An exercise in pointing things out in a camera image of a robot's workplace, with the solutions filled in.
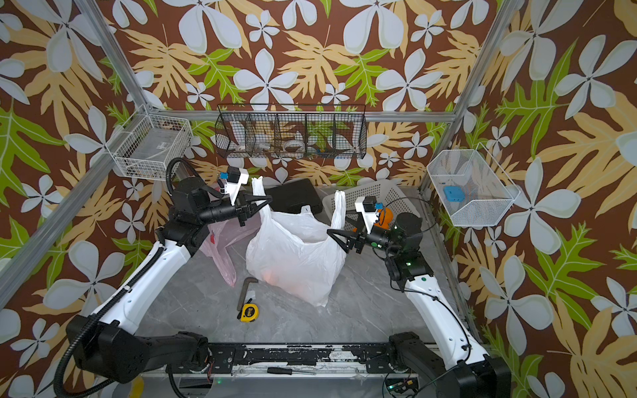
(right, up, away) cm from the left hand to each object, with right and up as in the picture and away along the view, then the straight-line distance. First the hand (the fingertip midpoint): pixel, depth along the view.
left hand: (270, 196), depth 67 cm
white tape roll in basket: (+4, +24, +32) cm, 40 cm away
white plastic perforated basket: (+45, +3, +44) cm, 63 cm away
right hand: (+18, -8, 0) cm, 19 cm away
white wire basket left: (-48, +18, +18) cm, 54 cm away
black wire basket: (+3, +28, +31) cm, 42 cm away
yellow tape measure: (-10, -38, +15) cm, 42 cm away
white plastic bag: (+7, -17, +8) cm, 20 cm away
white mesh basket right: (+67, +3, +17) cm, 69 cm away
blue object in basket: (+60, +2, +17) cm, 62 cm away
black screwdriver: (+2, -51, +5) cm, 52 cm away
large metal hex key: (-14, -34, +20) cm, 42 cm away
